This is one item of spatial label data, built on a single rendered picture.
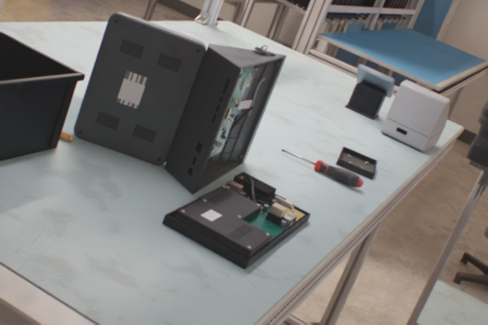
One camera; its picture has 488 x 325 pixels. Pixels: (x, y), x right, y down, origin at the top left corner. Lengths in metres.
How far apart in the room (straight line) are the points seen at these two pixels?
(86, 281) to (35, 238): 0.09
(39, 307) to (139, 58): 0.50
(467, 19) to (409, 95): 5.75
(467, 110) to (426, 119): 5.78
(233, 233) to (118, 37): 0.35
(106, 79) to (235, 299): 0.43
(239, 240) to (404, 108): 1.05
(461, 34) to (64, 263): 7.01
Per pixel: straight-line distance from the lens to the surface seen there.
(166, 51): 1.19
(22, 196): 1.01
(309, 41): 3.90
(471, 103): 7.77
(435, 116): 2.00
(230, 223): 1.07
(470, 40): 7.74
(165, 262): 0.97
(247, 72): 1.20
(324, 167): 1.51
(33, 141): 1.13
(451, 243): 2.71
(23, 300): 0.82
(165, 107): 1.21
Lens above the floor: 1.44
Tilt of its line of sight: 17 degrees down
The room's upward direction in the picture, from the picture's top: 21 degrees clockwise
